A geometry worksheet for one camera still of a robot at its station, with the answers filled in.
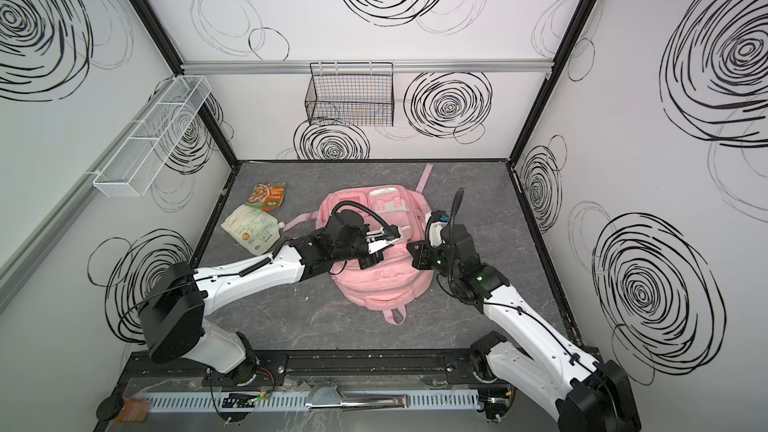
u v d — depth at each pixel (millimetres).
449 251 581
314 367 753
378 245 688
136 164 734
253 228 991
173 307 423
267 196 1080
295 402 641
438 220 702
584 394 388
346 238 632
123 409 619
